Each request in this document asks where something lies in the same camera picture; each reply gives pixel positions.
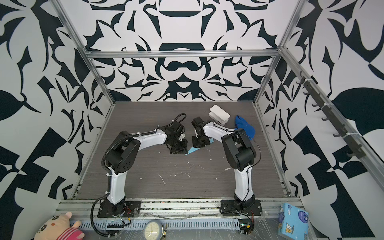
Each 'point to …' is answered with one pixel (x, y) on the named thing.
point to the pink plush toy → (59, 227)
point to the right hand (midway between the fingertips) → (198, 144)
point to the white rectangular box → (218, 114)
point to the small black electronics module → (246, 226)
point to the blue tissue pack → (293, 223)
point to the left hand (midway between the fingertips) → (190, 149)
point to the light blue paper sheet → (194, 149)
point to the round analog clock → (152, 230)
